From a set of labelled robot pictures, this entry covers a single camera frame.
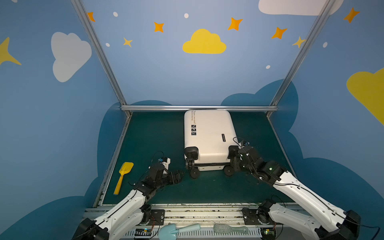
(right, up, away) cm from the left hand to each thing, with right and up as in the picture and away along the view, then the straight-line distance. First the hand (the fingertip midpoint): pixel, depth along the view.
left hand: (179, 173), depth 84 cm
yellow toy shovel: (-33, +1, +6) cm, 34 cm away
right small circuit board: (+46, -27, -11) cm, 54 cm away
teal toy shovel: (-4, -24, -14) cm, 28 cm away
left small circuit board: (-17, -26, -11) cm, 33 cm away
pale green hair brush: (+24, -22, -14) cm, 35 cm away
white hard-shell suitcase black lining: (+19, +23, 0) cm, 30 cm away
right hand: (+31, +9, -6) cm, 33 cm away
